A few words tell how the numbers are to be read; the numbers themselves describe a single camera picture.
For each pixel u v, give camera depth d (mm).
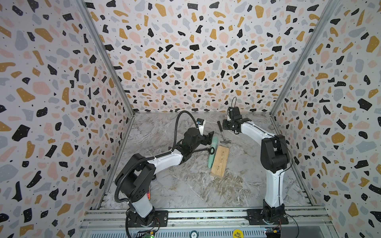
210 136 783
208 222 731
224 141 1043
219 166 876
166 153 574
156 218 728
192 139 653
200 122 743
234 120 810
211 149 971
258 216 743
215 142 1008
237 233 702
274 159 566
